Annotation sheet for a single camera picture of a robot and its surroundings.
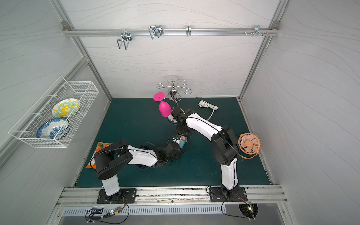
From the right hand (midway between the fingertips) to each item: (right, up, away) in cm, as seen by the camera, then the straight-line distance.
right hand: (181, 134), depth 90 cm
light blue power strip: (+1, -6, 0) cm, 6 cm away
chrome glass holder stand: (-4, +31, -4) cm, 32 cm away
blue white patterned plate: (-58, +7, -27) cm, 64 cm away
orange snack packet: (-53, -8, +1) cm, 54 cm away
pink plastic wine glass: (-11, +16, +2) cm, 20 cm away
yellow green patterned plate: (-59, +17, -20) cm, 64 cm away
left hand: (-1, -10, +1) cm, 10 cm away
